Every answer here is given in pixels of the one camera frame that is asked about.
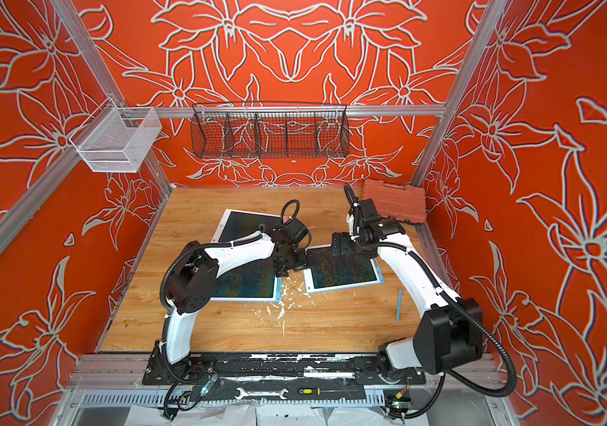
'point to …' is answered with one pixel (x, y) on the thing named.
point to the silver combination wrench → (244, 393)
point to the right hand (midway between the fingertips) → (344, 245)
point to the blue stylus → (399, 304)
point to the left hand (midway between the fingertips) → (308, 268)
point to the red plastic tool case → (396, 201)
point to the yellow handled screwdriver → (311, 390)
